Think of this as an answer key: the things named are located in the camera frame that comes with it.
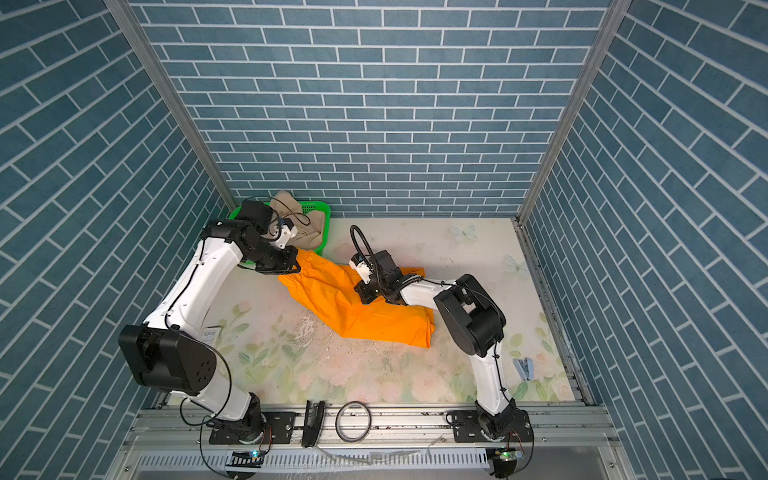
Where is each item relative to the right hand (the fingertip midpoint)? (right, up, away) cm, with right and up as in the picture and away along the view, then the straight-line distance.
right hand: (355, 284), depth 96 cm
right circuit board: (+40, -39, -24) cm, 61 cm away
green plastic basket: (-17, +28, +17) cm, 37 cm away
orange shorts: (-6, +1, -8) cm, 10 cm away
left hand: (-13, +7, -15) cm, 21 cm away
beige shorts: (-20, +21, +17) cm, 34 cm away
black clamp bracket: (-7, -31, -23) cm, 39 cm away
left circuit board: (-22, -40, -23) cm, 51 cm away
